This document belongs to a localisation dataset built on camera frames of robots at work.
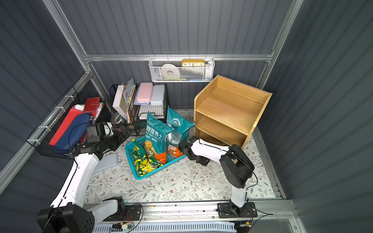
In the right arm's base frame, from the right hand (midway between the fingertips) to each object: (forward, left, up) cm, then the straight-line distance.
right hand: (216, 156), depth 84 cm
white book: (+27, +60, +17) cm, 68 cm away
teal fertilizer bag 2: (+7, +22, +11) cm, 25 cm away
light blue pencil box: (+37, +38, +15) cm, 55 cm away
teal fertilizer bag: (+7, +34, +14) cm, 37 cm away
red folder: (+5, +78, +22) cm, 81 cm away
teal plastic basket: (+10, +47, -1) cm, 48 cm away
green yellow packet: (-6, +43, -2) cm, 43 cm away
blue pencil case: (+1, +72, +22) cm, 75 cm away
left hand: (+6, +50, +13) cm, 52 cm away
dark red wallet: (+18, +70, +23) cm, 76 cm away
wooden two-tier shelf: (+14, -4, +22) cm, 27 cm away
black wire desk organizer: (+30, +55, +14) cm, 64 cm away
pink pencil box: (+38, +46, +17) cm, 62 cm away
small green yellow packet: (0, +43, +6) cm, 44 cm away
